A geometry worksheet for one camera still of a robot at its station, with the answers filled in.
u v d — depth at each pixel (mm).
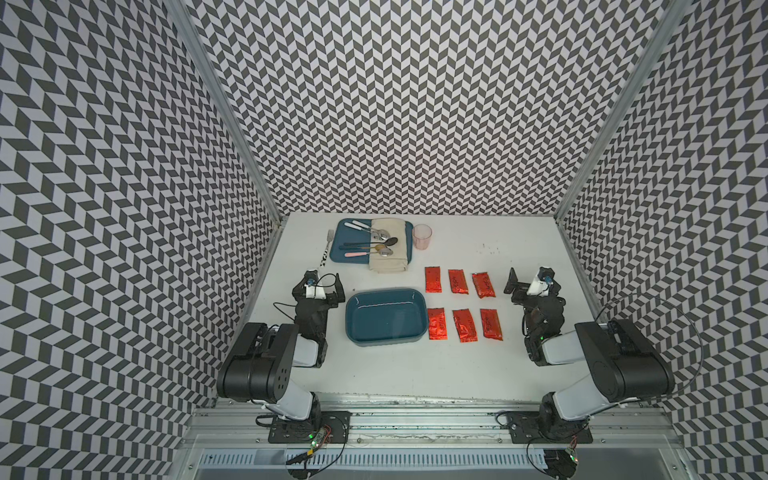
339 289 838
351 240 1123
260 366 449
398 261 1019
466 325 892
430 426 753
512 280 829
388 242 1087
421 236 1081
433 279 994
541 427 719
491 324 894
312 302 711
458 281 1003
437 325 905
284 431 720
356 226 1200
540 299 693
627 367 449
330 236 1125
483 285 989
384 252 1083
